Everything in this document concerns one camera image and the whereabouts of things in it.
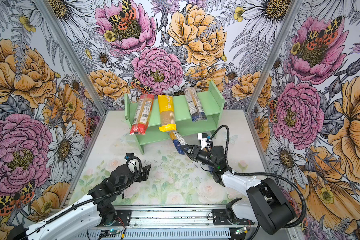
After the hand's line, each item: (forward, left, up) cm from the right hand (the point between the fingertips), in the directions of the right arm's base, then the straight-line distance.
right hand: (181, 151), depth 76 cm
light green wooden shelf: (+29, -19, +6) cm, 35 cm away
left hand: (-3, +22, -11) cm, 25 cm away
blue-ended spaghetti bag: (+19, -8, +10) cm, 23 cm away
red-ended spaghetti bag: (+16, +19, +11) cm, 27 cm away
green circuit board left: (-31, +35, -20) cm, 50 cm away
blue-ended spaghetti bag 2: (+5, +1, +2) cm, 5 cm away
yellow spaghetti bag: (+14, +6, +10) cm, 19 cm away
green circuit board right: (-31, -27, -21) cm, 46 cm away
